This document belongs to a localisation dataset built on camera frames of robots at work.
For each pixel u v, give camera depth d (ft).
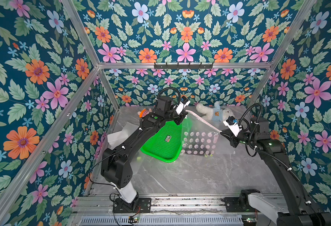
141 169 2.85
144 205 2.42
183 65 3.05
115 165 1.44
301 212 1.23
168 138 3.30
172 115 2.17
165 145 3.15
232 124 1.98
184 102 2.19
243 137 2.00
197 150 2.82
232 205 2.41
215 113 3.43
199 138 2.77
